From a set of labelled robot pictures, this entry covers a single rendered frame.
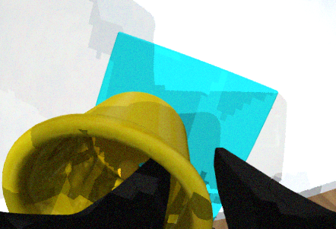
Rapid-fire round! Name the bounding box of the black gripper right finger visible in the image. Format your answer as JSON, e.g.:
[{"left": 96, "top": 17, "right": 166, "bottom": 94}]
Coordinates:
[{"left": 214, "top": 148, "right": 336, "bottom": 229}]

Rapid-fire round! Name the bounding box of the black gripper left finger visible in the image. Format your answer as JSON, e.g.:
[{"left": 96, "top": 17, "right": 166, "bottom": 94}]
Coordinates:
[{"left": 0, "top": 158, "right": 170, "bottom": 229}]

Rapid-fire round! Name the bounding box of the yellow cup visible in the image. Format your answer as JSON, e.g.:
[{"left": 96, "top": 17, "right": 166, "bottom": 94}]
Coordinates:
[{"left": 2, "top": 91, "right": 214, "bottom": 229}]

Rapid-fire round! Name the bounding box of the orange flat bar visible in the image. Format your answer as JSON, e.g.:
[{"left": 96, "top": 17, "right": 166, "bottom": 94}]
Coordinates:
[{"left": 213, "top": 189, "right": 336, "bottom": 229}]

